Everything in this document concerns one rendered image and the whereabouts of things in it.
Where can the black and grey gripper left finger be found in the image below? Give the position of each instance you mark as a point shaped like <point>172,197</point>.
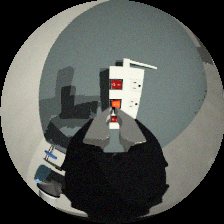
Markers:
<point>94,133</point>

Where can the white power strip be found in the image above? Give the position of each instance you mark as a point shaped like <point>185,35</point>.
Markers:
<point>125,86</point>

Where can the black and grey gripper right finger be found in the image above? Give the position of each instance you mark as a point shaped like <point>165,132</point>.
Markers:
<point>133,133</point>

